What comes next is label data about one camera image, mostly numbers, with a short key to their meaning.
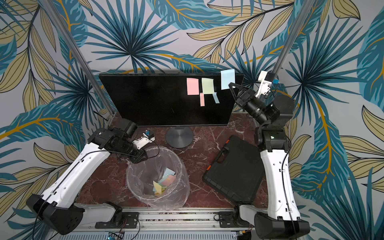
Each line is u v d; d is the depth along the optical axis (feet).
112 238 2.34
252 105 1.60
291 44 2.63
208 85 2.09
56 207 1.22
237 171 2.69
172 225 2.40
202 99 2.31
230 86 1.75
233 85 1.75
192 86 2.09
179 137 3.47
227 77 1.80
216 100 2.25
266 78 1.56
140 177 2.26
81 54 2.82
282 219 1.19
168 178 2.57
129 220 2.41
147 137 2.10
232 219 2.42
